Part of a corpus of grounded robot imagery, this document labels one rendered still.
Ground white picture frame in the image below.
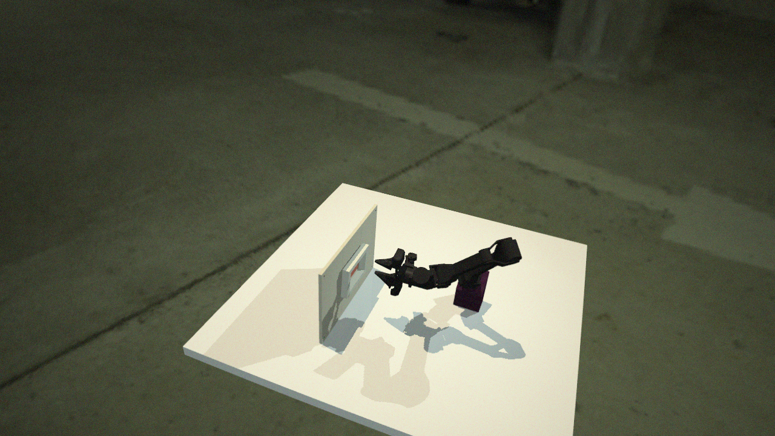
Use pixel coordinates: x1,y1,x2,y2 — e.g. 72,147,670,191
341,243,369,299

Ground pale beige wall panel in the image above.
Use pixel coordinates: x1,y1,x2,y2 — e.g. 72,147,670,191
318,204,377,344

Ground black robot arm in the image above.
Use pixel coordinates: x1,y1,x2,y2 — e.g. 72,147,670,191
404,237,522,290

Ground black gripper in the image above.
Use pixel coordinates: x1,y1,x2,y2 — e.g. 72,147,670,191
374,248,417,296

